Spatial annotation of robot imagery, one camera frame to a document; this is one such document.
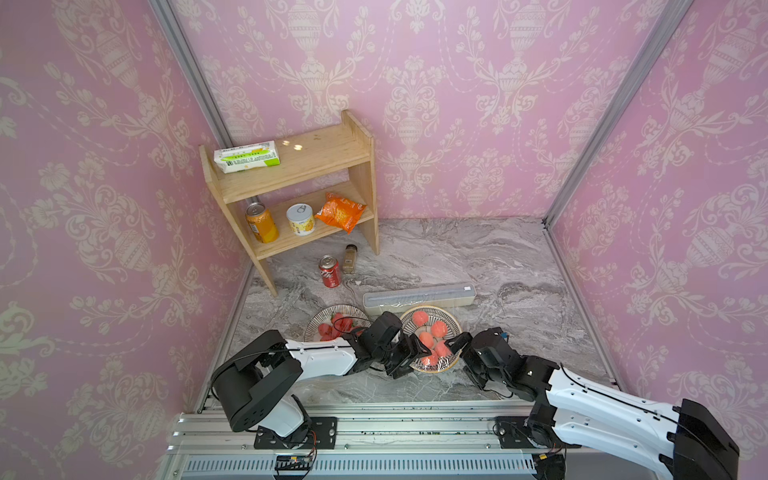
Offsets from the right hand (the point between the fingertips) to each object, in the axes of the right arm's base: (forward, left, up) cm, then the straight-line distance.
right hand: (450, 354), depth 81 cm
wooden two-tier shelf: (+60, +38, +12) cm, 72 cm away
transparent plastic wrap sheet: (+9, +4, -1) cm, 10 cm away
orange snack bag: (+36, +29, +21) cm, 51 cm away
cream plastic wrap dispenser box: (+17, +13, 0) cm, 22 cm away
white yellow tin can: (+33, +40, +22) cm, 56 cm away
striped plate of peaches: (+9, +4, -1) cm, 10 cm away
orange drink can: (+29, +49, +26) cm, 62 cm away
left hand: (-2, +6, 0) cm, 7 cm away
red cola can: (+27, +34, +5) cm, 44 cm away
